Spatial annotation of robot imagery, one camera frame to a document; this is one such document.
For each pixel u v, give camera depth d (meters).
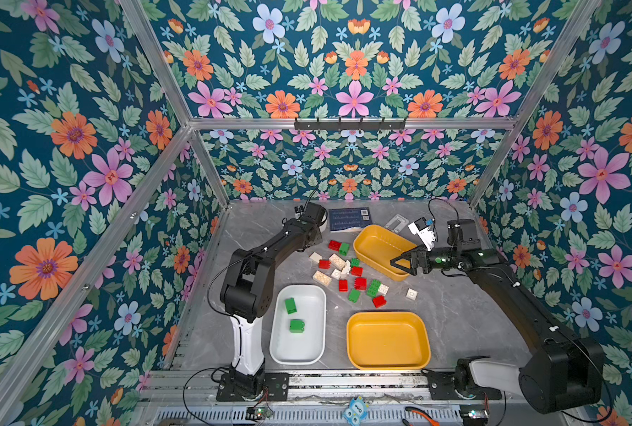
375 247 1.04
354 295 0.91
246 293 0.53
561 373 0.39
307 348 0.81
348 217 1.14
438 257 0.67
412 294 0.91
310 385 0.75
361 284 0.93
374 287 0.93
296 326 0.84
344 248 1.01
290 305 0.86
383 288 0.93
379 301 0.91
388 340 0.81
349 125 0.93
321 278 0.95
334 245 1.04
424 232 0.70
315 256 1.01
